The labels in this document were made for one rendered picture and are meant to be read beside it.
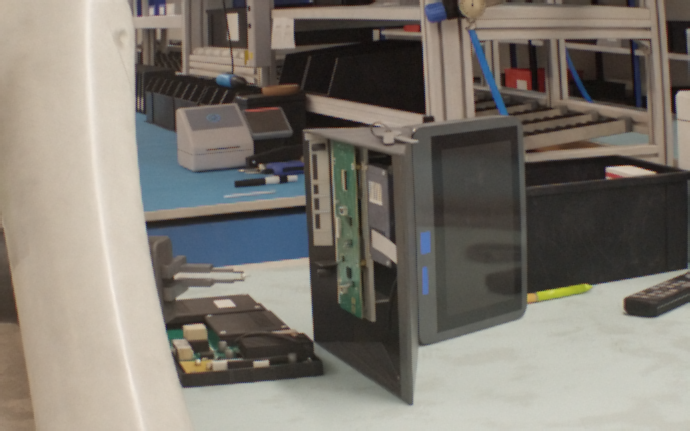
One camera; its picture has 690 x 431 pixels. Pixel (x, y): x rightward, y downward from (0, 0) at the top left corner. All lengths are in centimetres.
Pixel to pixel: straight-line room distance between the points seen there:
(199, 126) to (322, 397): 219
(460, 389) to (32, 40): 52
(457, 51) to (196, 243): 65
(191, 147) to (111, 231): 246
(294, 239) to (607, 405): 179
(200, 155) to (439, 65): 71
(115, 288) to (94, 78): 14
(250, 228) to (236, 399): 164
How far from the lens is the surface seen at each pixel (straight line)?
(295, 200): 284
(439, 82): 285
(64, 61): 89
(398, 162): 113
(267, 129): 339
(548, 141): 311
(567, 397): 117
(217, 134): 333
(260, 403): 119
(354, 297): 129
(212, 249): 282
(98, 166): 86
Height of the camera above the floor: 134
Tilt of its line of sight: 9 degrees down
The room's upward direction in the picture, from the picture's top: 3 degrees counter-clockwise
